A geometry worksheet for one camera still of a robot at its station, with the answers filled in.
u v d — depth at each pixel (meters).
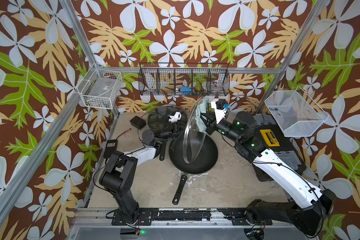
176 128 0.65
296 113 0.82
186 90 0.95
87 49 0.82
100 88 0.86
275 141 0.83
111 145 0.99
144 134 0.62
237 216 0.74
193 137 0.54
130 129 1.11
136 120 1.12
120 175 0.47
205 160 0.90
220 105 0.51
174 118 0.72
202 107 0.58
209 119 0.58
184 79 1.00
